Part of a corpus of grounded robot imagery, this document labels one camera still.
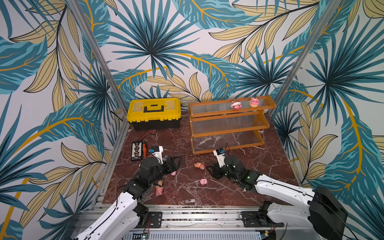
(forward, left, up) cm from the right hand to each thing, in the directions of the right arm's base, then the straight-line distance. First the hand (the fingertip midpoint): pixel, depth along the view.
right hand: (209, 165), depth 82 cm
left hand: (0, +17, +6) cm, 18 cm away
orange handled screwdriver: (+15, +39, -6) cm, 42 cm away
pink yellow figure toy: (+3, +4, -6) cm, 8 cm away
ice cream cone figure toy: (+10, +26, -7) cm, 28 cm away
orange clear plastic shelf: (+36, -10, -10) cm, 39 cm away
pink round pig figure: (+27, -25, +21) cm, 43 cm away
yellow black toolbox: (+35, +37, +6) cm, 51 cm away
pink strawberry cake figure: (+24, -15, +22) cm, 36 cm away
